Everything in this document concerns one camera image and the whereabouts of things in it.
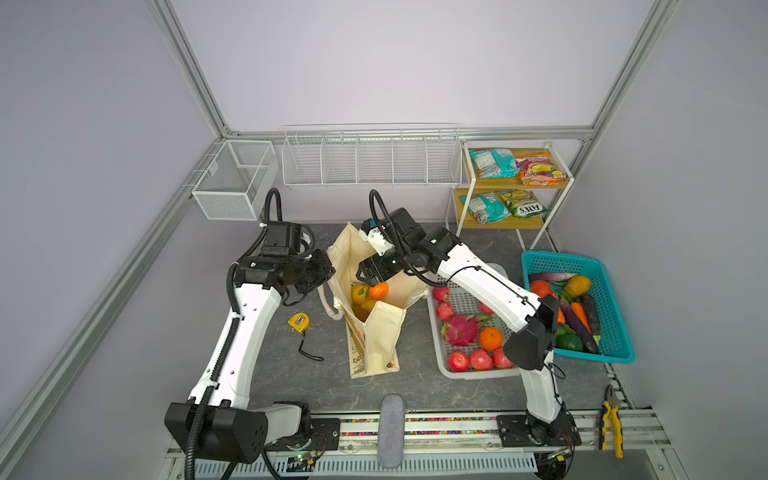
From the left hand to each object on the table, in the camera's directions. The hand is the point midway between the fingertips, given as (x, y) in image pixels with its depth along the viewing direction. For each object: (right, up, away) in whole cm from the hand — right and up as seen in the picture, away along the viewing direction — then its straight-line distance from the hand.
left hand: (336, 273), depth 74 cm
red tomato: (+62, -7, +20) cm, 65 cm away
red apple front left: (+32, -25, +7) cm, 41 cm away
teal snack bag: (+43, +31, +12) cm, 54 cm away
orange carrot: (+72, -14, +18) cm, 76 cm away
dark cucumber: (+74, -13, +16) cm, 77 cm away
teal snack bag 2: (+46, +20, +25) cm, 56 cm away
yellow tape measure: (-15, -17, +17) cm, 28 cm away
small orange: (+10, -7, +17) cm, 21 cm away
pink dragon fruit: (+33, -17, +9) cm, 38 cm away
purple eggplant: (+69, -20, +11) cm, 72 cm away
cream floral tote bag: (+8, -20, +7) cm, 23 cm away
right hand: (+8, 0, +4) cm, 9 cm away
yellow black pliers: (+71, -35, +3) cm, 79 cm away
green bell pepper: (+64, -19, +11) cm, 68 cm away
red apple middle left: (+30, -13, +16) cm, 36 cm away
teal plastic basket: (+76, -20, +9) cm, 79 cm away
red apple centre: (+38, -24, +6) cm, 45 cm away
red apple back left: (+30, -8, +19) cm, 36 cm away
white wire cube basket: (-40, +30, +26) cm, 56 cm away
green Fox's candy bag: (+58, +22, +28) cm, 68 cm away
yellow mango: (+74, -6, +22) cm, 77 cm away
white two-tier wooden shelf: (+56, +28, +9) cm, 64 cm away
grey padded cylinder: (+14, -39, -2) cm, 41 cm away
